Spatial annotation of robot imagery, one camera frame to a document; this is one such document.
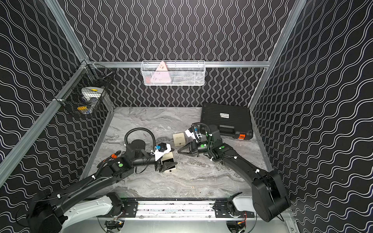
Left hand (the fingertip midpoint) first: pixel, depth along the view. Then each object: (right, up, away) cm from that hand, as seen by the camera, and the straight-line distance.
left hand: (174, 153), depth 69 cm
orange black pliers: (-41, -6, +23) cm, 47 cm away
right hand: (+2, 0, +2) cm, 3 cm away
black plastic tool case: (+40, +15, +35) cm, 56 cm away
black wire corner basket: (-50, +33, +10) cm, 61 cm away
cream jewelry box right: (+1, +3, +29) cm, 29 cm away
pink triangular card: (-10, +42, +19) cm, 48 cm away
